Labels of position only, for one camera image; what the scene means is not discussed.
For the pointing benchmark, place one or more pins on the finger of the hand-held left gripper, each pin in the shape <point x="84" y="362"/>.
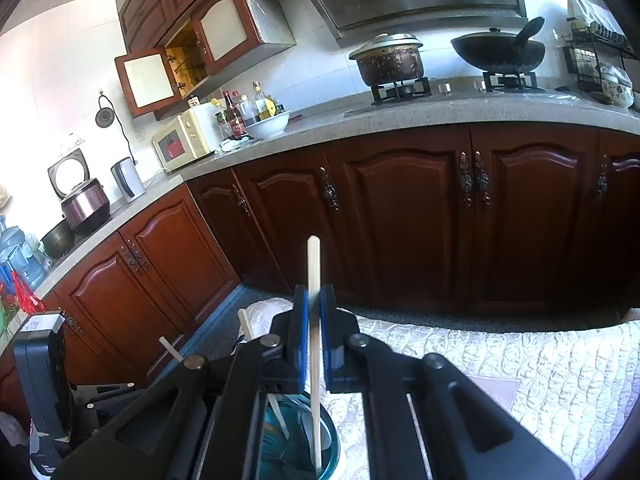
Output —
<point x="105" y="387"/>
<point x="112" y="402"/>

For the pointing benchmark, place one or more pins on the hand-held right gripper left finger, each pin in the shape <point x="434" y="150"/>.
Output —
<point x="300" y="345"/>

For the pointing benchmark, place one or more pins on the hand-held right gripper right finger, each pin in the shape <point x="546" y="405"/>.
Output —
<point x="327" y="345"/>

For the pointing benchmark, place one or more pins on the teal glass cup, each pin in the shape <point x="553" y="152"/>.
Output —
<point x="290" y="440"/>

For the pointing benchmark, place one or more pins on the red and blue packets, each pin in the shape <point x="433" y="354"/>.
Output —
<point x="22" y="292"/>

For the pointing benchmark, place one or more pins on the blue water jug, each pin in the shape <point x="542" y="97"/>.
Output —
<point x="30" y="267"/>
<point x="11" y="240"/>

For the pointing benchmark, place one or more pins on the black cooking bowl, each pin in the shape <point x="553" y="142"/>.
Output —
<point x="57" y="242"/>

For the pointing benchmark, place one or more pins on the dark wooden base cabinets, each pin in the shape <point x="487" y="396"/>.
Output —
<point x="400" y="220"/>

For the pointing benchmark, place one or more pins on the silver rice cooker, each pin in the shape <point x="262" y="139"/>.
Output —
<point x="85" y="207"/>

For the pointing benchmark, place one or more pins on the white quilted cloth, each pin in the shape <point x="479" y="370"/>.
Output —
<point x="500" y="360"/>

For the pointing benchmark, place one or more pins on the white electric kettle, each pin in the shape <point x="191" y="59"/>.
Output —
<point x="130" y="180"/>

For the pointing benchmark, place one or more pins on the white crumpled cloth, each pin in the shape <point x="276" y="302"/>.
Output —
<point x="235" y="145"/>

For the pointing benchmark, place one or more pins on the white mixing bowl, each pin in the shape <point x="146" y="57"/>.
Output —
<point x="270" y="127"/>

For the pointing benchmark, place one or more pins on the cream microwave oven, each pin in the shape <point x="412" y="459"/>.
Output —
<point x="192" y="135"/>

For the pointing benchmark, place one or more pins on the dark sauce bottle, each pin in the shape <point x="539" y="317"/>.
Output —
<point x="231" y="115"/>

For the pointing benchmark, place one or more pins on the clear oil bottle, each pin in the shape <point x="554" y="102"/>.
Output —
<point x="260" y="100"/>

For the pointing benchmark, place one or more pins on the black round hanging pan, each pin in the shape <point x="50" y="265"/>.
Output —
<point x="104" y="117"/>

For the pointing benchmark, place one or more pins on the gas stove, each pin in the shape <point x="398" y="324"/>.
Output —
<point x="455" y="91"/>

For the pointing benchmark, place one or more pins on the stained cooking pot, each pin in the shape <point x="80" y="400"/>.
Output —
<point x="392" y="67"/>

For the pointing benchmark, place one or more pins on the metal pot lid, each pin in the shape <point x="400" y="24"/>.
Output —
<point x="385" y="42"/>

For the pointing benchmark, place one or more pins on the black wok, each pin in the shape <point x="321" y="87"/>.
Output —
<point x="500" y="52"/>

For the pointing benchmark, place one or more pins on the steel range hood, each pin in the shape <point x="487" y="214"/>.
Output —
<point x="425" y="0"/>

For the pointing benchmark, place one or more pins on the black ladle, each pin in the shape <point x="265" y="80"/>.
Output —
<point x="532" y="27"/>

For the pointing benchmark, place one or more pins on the black dish rack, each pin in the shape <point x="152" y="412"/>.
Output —
<point x="580" y="60"/>

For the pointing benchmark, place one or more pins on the patterned ceramic bowl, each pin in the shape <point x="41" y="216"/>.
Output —
<point x="617" y="90"/>

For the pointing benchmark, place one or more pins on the white plates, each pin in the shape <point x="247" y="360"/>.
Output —
<point x="585" y="12"/>

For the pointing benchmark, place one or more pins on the white wall socket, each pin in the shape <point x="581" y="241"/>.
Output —
<point x="140" y="135"/>

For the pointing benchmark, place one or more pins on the wooden wall cabinet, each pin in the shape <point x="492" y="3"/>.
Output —
<point x="145" y="5"/>

